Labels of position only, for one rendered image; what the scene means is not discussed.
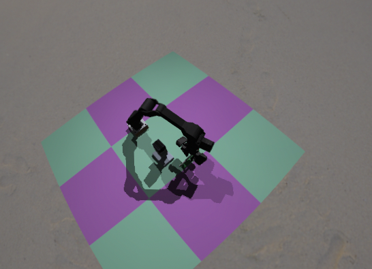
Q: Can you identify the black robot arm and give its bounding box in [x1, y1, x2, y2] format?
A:
[126, 98, 215, 153]

